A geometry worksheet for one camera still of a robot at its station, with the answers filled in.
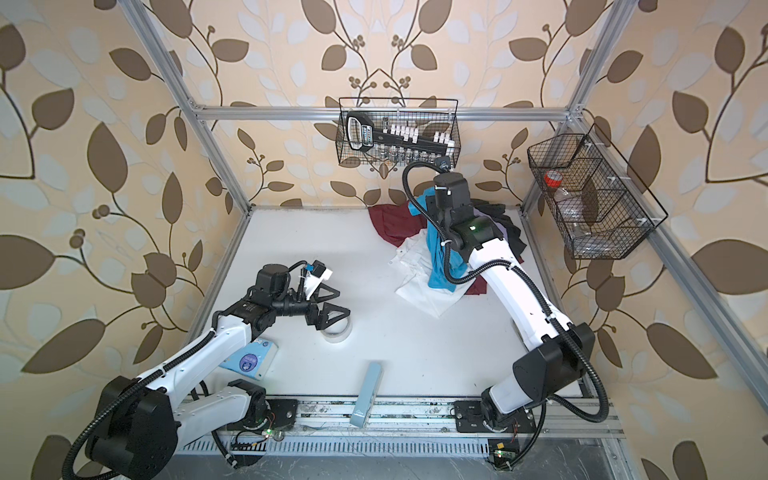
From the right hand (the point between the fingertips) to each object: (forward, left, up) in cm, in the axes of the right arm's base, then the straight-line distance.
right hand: (449, 193), depth 75 cm
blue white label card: (-30, +52, -31) cm, 68 cm away
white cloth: (0, +9, -33) cm, 34 cm away
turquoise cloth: (-6, +2, -18) cm, 19 cm away
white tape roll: (-22, +31, -32) cm, 50 cm away
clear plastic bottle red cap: (-6, -29, 0) cm, 30 cm away
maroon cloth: (+20, +13, -32) cm, 40 cm away
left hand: (-19, +28, -19) cm, 39 cm away
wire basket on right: (-1, -39, -2) cm, 39 cm away
